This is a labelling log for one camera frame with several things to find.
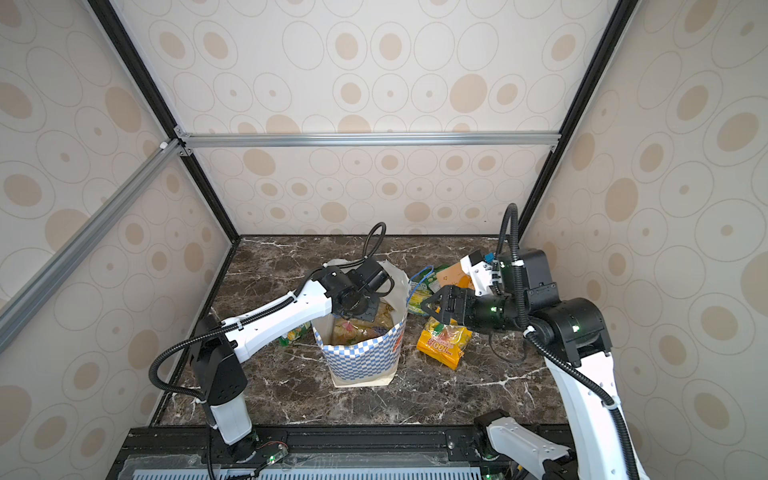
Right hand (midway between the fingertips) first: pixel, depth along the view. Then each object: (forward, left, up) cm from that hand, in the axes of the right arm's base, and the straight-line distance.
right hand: (437, 310), depth 58 cm
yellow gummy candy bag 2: (+11, +22, -29) cm, 38 cm away
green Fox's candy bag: (+33, -4, -31) cm, 45 cm away
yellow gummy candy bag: (+8, -6, -32) cm, 33 cm away
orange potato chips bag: (+29, -11, -26) cm, 41 cm away
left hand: (+12, +13, -18) cm, 25 cm away
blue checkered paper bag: (-3, +14, -19) cm, 23 cm away
